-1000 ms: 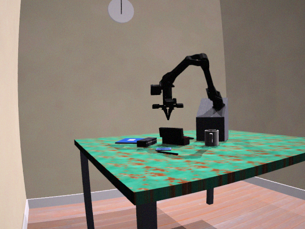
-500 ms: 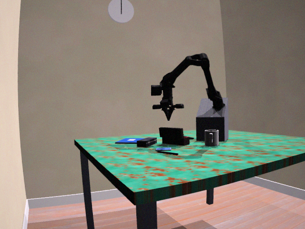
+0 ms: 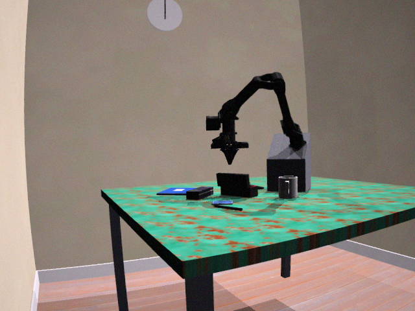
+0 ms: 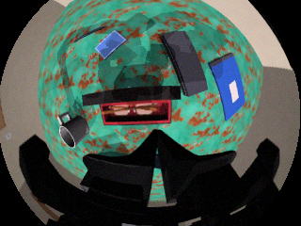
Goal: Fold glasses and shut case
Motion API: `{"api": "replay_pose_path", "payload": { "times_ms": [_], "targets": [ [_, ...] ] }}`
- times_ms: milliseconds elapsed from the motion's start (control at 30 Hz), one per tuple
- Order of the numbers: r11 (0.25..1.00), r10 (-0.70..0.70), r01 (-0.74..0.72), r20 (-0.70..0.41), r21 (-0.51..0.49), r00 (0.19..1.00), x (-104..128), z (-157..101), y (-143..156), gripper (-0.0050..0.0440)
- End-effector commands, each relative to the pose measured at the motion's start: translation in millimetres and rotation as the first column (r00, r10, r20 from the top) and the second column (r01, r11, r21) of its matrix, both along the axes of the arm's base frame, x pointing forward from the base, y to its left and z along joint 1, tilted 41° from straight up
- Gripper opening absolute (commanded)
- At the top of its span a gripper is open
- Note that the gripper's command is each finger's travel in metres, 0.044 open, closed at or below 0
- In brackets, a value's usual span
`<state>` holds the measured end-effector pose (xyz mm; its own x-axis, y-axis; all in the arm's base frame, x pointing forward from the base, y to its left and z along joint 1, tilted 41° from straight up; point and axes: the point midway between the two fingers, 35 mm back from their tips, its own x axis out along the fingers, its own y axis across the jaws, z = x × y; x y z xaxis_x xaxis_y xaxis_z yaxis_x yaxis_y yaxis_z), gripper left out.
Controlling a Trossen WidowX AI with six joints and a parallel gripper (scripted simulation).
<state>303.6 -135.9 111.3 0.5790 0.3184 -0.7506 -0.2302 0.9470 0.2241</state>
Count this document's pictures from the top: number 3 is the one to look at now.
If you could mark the dark grey mug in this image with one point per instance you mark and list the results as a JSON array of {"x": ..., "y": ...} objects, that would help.
[{"x": 288, "y": 187}]

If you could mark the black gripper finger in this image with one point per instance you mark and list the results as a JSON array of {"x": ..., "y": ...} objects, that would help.
[
  {"x": 226, "y": 154},
  {"x": 231, "y": 154}
]

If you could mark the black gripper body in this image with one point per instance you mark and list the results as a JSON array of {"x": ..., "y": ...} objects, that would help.
[{"x": 235, "y": 144}]

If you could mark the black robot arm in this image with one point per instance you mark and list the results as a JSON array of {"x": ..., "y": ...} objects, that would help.
[{"x": 227, "y": 115}]

